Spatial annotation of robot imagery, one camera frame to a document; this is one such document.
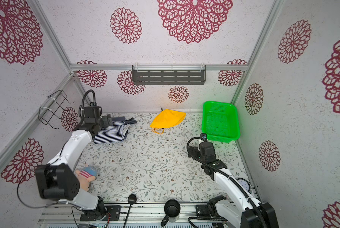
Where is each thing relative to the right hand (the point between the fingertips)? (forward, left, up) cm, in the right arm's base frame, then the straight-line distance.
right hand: (196, 145), depth 85 cm
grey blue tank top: (+28, +50, -11) cm, 59 cm away
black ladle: (-28, +36, -12) cm, 47 cm away
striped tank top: (+14, +56, -6) cm, 58 cm away
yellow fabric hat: (+31, +21, -11) cm, 39 cm away
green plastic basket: (+31, -23, -14) cm, 42 cm away
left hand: (+11, +58, +10) cm, 60 cm away
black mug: (-32, +14, -12) cm, 37 cm away
